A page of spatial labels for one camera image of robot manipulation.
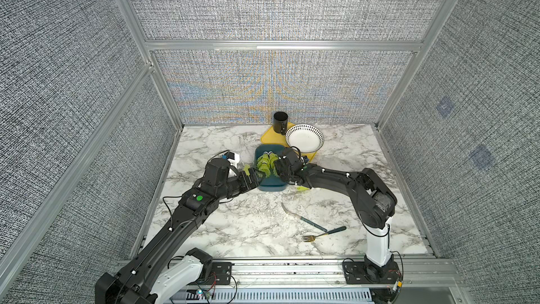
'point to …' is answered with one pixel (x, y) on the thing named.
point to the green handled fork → (311, 238)
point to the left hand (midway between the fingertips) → (262, 177)
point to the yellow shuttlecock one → (266, 162)
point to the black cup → (280, 122)
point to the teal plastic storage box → (269, 184)
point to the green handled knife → (304, 219)
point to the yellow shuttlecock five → (302, 188)
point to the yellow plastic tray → (269, 137)
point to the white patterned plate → (308, 138)
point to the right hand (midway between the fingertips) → (271, 157)
